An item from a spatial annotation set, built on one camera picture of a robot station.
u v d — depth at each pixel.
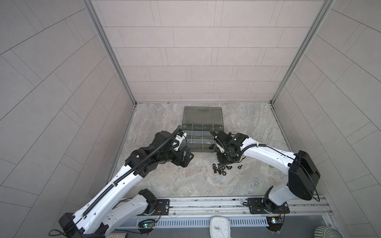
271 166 0.49
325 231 0.64
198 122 1.07
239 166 0.84
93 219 0.37
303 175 0.42
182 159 0.59
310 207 0.72
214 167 0.83
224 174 0.81
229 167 0.83
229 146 0.59
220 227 0.64
